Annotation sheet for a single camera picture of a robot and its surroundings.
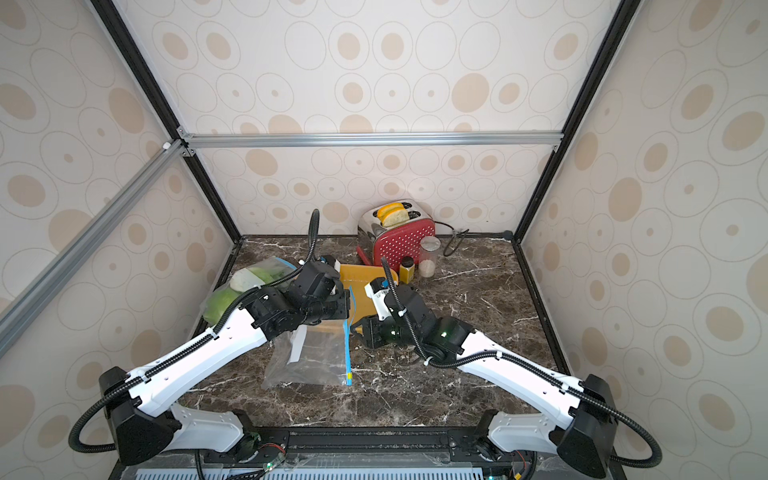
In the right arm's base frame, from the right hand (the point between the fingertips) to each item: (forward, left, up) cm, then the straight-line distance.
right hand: (364, 322), depth 71 cm
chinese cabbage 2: (+21, +42, -12) cm, 49 cm away
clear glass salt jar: (+34, -17, -17) cm, 42 cm away
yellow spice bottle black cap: (+31, -10, -17) cm, 37 cm away
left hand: (+5, +2, +2) cm, 5 cm away
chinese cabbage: (+14, +50, -15) cm, 54 cm away
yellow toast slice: (+44, -3, -1) cm, 44 cm away
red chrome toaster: (+32, 0, -5) cm, 33 cm away
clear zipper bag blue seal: (+34, +39, -18) cm, 54 cm away
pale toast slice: (+41, -5, -2) cm, 41 cm away
